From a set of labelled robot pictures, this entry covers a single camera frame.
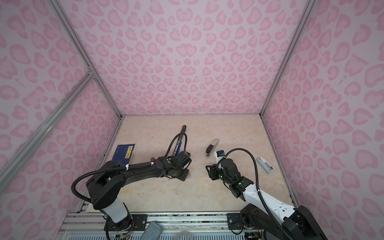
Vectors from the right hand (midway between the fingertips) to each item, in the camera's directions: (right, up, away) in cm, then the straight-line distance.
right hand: (209, 166), depth 83 cm
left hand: (-13, -4, +4) cm, 14 cm away
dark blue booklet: (-55, +4, +15) cm, 57 cm away
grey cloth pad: (-27, -26, -15) cm, 40 cm away
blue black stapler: (-20, +7, +20) cm, 29 cm away
